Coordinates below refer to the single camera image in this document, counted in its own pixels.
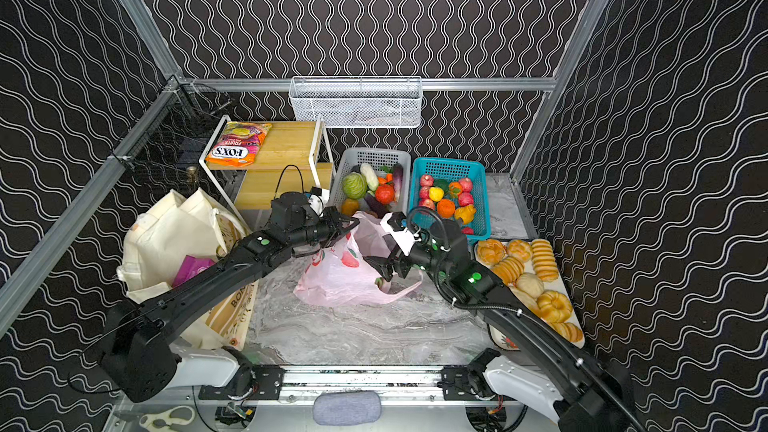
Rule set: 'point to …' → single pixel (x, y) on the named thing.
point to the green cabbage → (354, 185)
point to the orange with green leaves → (454, 189)
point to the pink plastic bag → (339, 273)
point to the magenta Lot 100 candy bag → (189, 267)
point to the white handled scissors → (161, 422)
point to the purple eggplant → (375, 206)
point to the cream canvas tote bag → (161, 236)
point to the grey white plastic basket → (376, 156)
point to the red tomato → (385, 194)
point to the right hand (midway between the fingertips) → (377, 240)
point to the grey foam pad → (347, 407)
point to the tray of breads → (533, 265)
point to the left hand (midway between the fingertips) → (368, 221)
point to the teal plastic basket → (452, 170)
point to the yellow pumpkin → (349, 206)
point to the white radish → (368, 173)
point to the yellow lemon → (436, 193)
